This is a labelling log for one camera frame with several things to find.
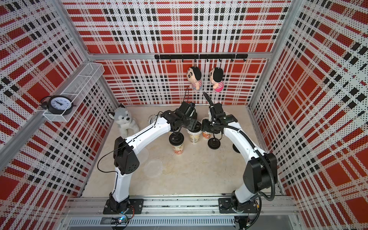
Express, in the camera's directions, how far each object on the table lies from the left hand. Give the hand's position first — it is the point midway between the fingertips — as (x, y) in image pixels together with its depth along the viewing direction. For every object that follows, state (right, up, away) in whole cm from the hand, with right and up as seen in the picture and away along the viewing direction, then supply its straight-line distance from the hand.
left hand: (192, 122), depth 87 cm
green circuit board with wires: (-36, -48, -17) cm, 63 cm away
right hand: (+9, -3, -3) cm, 9 cm away
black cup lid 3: (+15, -15, +10) cm, 23 cm away
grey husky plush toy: (-45, +3, +4) cm, 45 cm away
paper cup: (-8, -17, -1) cm, 19 cm away
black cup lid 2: (+4, -3, -4) cm, 6 cm away
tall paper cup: (+2, -10, +3) cm, 10 cm away
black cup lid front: (+29, -18, +8) cm, 35 cm away
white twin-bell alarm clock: (-30, +2, +19) cm, 35 cm away
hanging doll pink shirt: (+16, +30, +7) cm, 35 cm away
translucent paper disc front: (-24, -28, +1) cm, 37 cm away
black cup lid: (-9, -9, -7) cm, 14 cm away
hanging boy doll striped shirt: (+1, +30, +4) cm, 30 cm away
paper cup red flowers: (+10, -9, +9) cm, 16 cm away
